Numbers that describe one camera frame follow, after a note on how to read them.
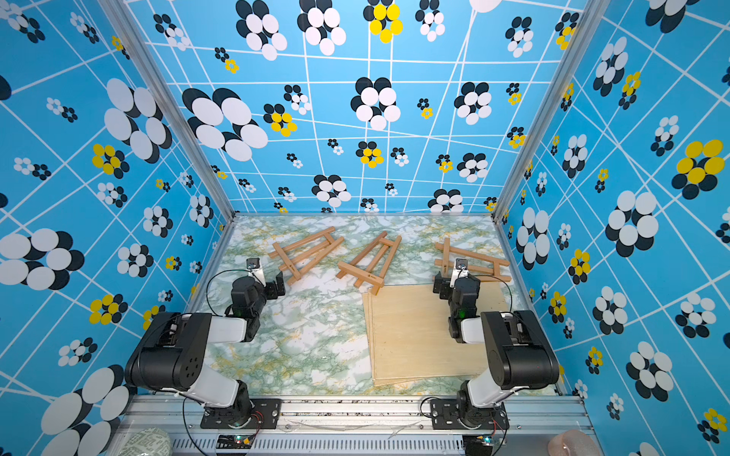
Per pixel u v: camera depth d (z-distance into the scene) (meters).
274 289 0.86
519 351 0.45
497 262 1.02
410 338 0.87
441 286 0.86
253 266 0.81
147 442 0.68
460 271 0.79
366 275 0.95
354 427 0.72
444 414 0.73
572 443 0.67
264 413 0.74
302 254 1.08
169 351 0.46
